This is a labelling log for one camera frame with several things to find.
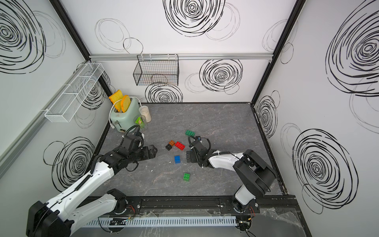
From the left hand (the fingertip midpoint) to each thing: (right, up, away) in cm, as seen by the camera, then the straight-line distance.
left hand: (150, 151), depth 81 cm
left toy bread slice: (-27, +32, +15) cm, 45 cm away
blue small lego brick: (+14, -6, +6) cm, 17 cm away
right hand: (+24, -5, +10) cm, 27 cm away
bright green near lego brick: (+20, -14, 0) cm, 25 cm away
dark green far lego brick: (+22, +8, +20) cm, 31 cm away
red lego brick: (+15, 0, +14) cm, 20 cm away
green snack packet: (-13, +15, +21) cm, 29 cm away
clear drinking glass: (-11, +17, +22) cm, 30 cm away
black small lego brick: (+8, -1, +14) cm, 16 cm away
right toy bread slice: (-19, +28, +11) cm, 35 cm away
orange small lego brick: (+10, +2, +15) cm, 18 cm away
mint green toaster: (-20, +16, +13) cm, 29 cm away
